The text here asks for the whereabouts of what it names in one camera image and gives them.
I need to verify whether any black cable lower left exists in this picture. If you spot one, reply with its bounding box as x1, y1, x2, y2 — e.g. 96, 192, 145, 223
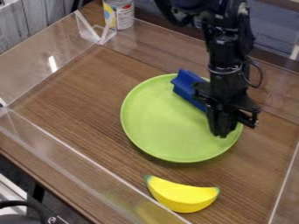
0, 200, 48, 224

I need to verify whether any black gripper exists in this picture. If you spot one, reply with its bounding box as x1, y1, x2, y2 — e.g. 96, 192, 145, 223
192, 82, 260, 138

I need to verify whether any yellow toy banana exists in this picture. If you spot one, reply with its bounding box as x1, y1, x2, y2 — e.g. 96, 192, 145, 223
144, 175, 220, 214

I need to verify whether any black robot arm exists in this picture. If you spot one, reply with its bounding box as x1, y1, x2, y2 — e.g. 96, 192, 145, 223
153, 0, 260, 138

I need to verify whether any green round plate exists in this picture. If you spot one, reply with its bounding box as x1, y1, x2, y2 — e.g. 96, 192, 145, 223
120, 73, 243, 163

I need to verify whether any white can with label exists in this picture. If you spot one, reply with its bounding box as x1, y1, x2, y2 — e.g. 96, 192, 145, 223
102, 0, 134, 30

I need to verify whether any blue star-shaped block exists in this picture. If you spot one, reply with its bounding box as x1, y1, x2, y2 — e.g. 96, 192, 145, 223
171, 69, 205, 111

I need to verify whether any clear acrylic enclosure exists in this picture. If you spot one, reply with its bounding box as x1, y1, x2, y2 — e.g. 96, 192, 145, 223
0, 4, 299, 224

